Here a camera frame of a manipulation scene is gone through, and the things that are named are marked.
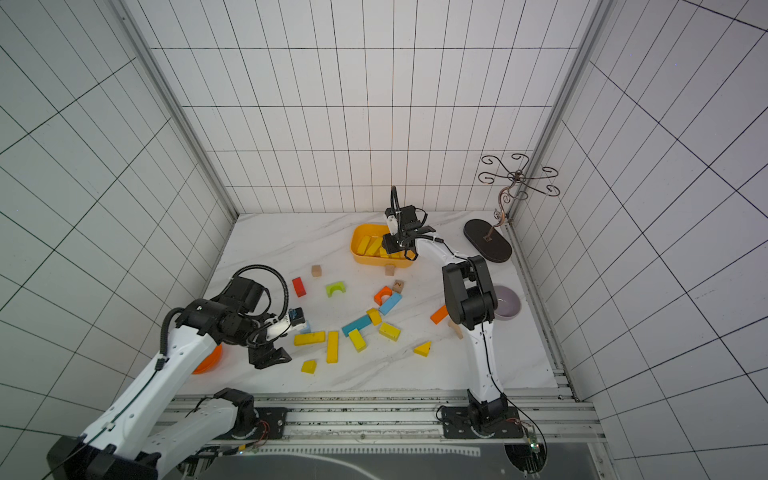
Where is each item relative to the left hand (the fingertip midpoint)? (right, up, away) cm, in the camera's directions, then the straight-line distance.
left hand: (277, 350), depth 73 cm
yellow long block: (+19, +26, +36) cm, 48 cm away
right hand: (+30, +30, +31) cm, 53 cm away
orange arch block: (+27, +11, +23) cm, 37 cm away
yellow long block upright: (+12, -4, +12) cm, 17 cm away
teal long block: (+19, +2, +17) cm, 25 cm away
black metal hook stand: (+66, +27, +37) cm, 80 cm away
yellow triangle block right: (+38, -4, +11) cm, 40 cm away
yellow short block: (+19, -2, +12) cm, 23 cm away
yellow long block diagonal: (+23, +25, +33) cm, 48 cm away
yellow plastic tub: (+24, +31, +40) cm, 56 cm away
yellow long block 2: (+5, -1, +13) cm, 14 cm away
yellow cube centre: (+24, +4, +18) cm, 30 cm away
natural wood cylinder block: (+49, +1, +14) cm, 51 cm away
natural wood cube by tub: (+29, +17, +30) cm, 45 cm away
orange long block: (+44, +4, +19) cm, 48 cm away
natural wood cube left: (+3, +17, +28) cm, 33 cm away
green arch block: (+9, +12, +23) cm, 28 cm away
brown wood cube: (+32, +12, +24) cm, 41 cm away
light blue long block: (+29, +7, +22) cm, 37 cm away
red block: (0, +13, +19) cm, 23 cm away
